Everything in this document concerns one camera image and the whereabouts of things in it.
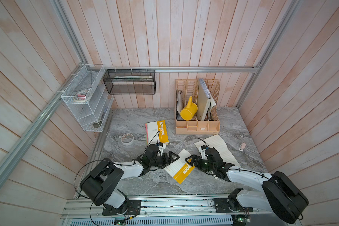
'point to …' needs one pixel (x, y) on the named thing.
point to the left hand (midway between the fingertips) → (175, 161)
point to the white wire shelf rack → (91, 115)
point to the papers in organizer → (212, 102)
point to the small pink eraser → (243, 145)
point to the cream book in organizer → (203, 98)
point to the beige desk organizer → (184, 89)
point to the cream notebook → (215, 141)
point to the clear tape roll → (127, 139)
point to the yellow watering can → (188, 113)
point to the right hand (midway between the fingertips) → (189, 161)
